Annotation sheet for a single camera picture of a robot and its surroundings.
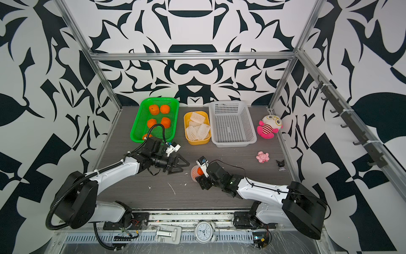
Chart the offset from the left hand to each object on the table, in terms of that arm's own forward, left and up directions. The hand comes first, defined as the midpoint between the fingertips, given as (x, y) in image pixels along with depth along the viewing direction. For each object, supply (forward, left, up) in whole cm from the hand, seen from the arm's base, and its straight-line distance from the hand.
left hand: (185, 165), depth 79 cm
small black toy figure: (+3, -54, -12) cm, 55 cm away
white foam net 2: (+23, -3, -5) cm, 24 cm away
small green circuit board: (-30, -33, -14) cm, 47 cm away
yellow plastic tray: (+37, -6, -7) cm, 38 cm away
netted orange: (+46, +16, -7) cm, 49 cm away
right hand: (-1, -7, -7) cm, 10 cm away
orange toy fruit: (+46, +23, -7) cm, 52 cm away
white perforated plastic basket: (+35, -30, -12) cm, 48 cm away
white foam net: (+22, -10, -2) cm, 24 cm away
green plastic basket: (+38, +29, -8) cm, 48 cm away
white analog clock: (-27, -8, -9) cm, 30 cm away
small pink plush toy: (+7, -43, -9) cm, 45 cm away
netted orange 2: (-2, -5, -4) cm, 7 cm away
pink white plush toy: (+27, -52, -6) cm, 59 cm away
